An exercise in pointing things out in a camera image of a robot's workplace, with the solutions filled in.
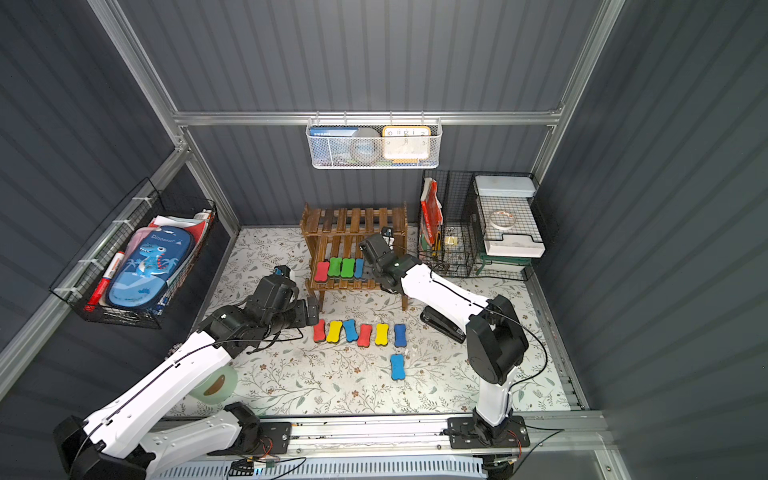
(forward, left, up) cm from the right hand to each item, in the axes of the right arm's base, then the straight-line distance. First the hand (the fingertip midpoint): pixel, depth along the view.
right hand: (380, 260), depth 88 cm
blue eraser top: (-16, -6, -17) cm, 24 cm away
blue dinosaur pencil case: (-15, +49, +18) cm, 54 cm away
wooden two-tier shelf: (+4, +12, +8) cm, 15 cm away
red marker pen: (-19, +59, +16) cm, 64 cm away
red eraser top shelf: (-14, +19, -18) cm, 30 cm away
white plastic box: (+6, -41, 0) cm, 42 cm away
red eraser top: (-16, +5, -17) cm, 24 cm away
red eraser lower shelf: (-3, +17, -1) cm, 17 cm away
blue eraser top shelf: (-14, +9, -17) cm, 24 cm away
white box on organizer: (+30, -43, +4) cm, 52 cm away
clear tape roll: (+15, -39, +2) cm, 42 cm away
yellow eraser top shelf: (-15, +14, -17) cm, 27 cm away
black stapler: (-12, -19, -15) cm, 27 cm away
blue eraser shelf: (-2, +6, -1) cm, 7 cm away
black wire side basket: (+3, +60, +18) cm, 63 cm away
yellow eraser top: (-16, 0, -17) cm, 23 cm away
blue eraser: (-24, -5, -18) cm, 30 cm away
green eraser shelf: (-1, +13, -1) cm, 13 cm away
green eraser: (-1, +10, -2) cm, 10 cm away
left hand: (-17, +19, +2) cm, 25 cm away
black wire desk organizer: (+20, -34, -4) cm, 39 cm away
